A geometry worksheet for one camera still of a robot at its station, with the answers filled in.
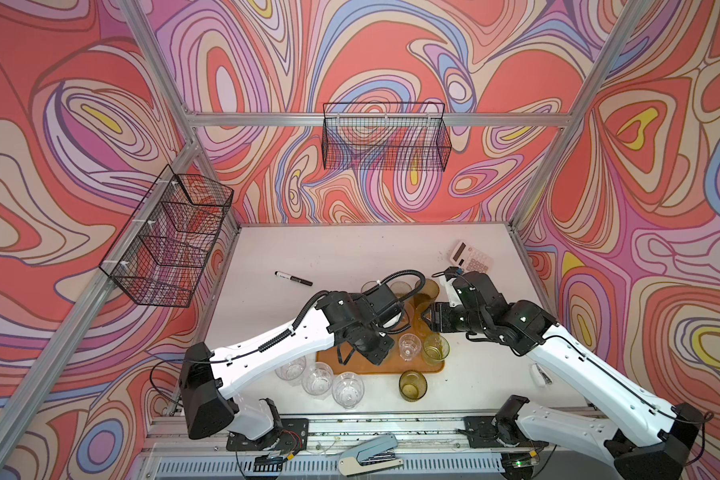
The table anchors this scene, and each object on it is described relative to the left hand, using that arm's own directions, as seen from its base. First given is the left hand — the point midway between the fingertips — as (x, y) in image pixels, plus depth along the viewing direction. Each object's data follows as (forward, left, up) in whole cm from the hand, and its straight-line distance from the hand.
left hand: (387, 351), depth 70 cm
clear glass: (+1, +26, -17) cm, 31 cm away
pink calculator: (+40, -33, -14) cm, 54 cm away
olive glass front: (-3, -8, -17) cm, 19 cm away
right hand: (+7, -12, +2) cm, 14 cm away
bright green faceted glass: (+7, -16, -15) cm, 23 cm away
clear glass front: (-2, +18, -17) cm, 25 cm away
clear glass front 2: (-4, +10, -16) cm, 19 cm away
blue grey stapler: (-19, +4, -13) cm, 24 cm away
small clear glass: (+7, -8, -15) cm, 18 cm away
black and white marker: (+32, +30, -15) cm, 46 cm away
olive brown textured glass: (+24, -16, -10) cm, 30 cm away
